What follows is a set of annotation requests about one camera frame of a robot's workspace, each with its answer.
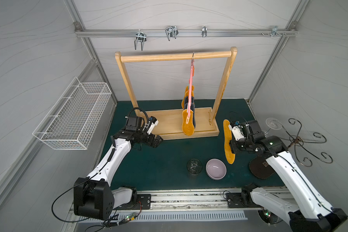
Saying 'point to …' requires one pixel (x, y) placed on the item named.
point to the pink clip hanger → (192, 74)
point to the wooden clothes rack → (168, 124)
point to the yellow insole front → (230, 156)
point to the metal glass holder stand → (326, 157)
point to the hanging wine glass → (273, 123)
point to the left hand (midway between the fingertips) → (155, 136)
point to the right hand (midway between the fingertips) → (231, 142)
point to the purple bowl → (216, 169)
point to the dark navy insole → (193, 106)
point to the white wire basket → (71, 122)
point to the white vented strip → (181, 215)
